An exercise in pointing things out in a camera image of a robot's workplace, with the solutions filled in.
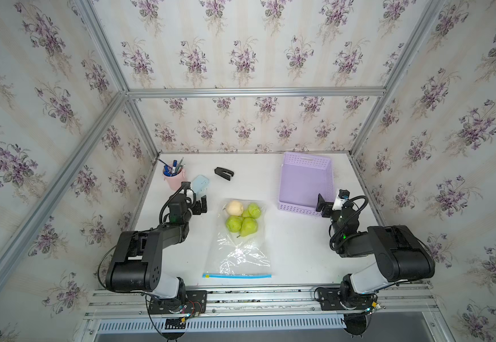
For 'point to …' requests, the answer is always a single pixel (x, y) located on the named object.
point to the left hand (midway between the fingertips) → (195, 197)
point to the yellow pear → (234, 208)
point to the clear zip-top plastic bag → (239, 245)
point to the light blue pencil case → (200, 184)
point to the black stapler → (221, 172)
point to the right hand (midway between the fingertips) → (335, 196)
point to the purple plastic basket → (303, 178)
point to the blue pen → (174, 164)
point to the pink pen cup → (174, 176)
